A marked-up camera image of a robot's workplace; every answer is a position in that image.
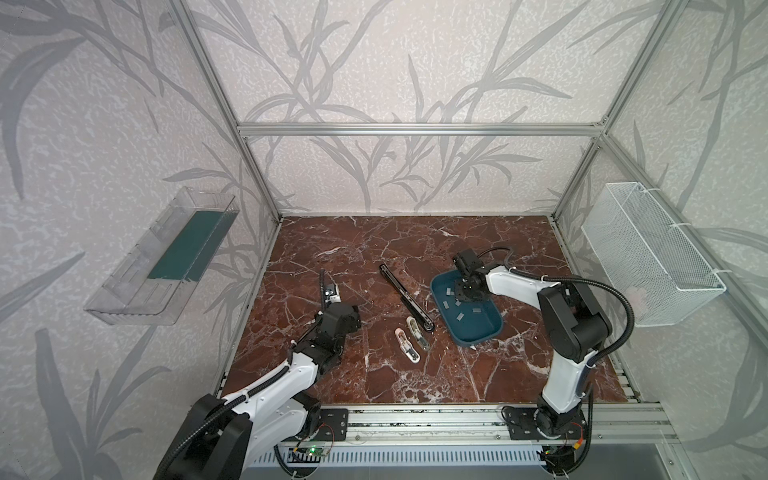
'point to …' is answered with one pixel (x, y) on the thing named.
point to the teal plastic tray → (469, 322)
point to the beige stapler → (417, 333)
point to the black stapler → (410, 302)
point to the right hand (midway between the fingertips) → (464, 285)
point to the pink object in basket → (638, 298)
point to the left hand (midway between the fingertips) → (349, 297)
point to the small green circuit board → (310, 451)
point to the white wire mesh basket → (645, 251)
